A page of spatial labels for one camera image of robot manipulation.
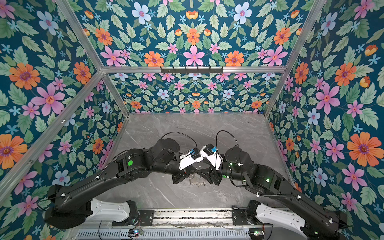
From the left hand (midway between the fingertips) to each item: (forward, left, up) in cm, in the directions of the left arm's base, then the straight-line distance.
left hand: (198, 171), depth 56 cm
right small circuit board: (-19, -26, -32) cm, 46 cm away
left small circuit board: (-15, +33, -33) cm, 49 cm away
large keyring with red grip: (-4, +3, +5) cm, 7 cm away
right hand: (+3, -1, -1) cm, 3 cm away
